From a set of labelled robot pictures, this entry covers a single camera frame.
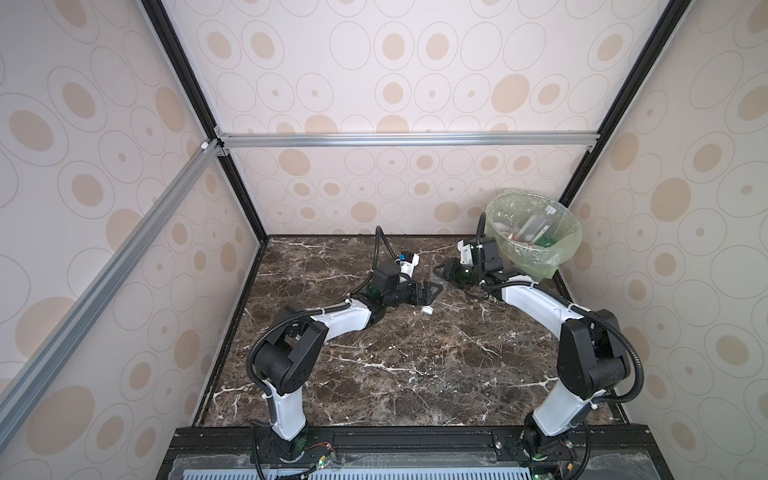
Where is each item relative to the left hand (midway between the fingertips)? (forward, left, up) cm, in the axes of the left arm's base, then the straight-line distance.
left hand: (442, 284), depth 84 cm
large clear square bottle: (+20, -32, +3) cm, 38 cm away
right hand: (+7, 0, -2) cm, 8 cm away
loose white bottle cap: (-5, +4, -5) cm, 8 cm away
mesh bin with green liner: (+27, -26, +4) cm, 38 cm away
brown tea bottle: (+23, -23, 0) cm, 32 cm away
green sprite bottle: (+17, -35, 0) cm, 39 cm away
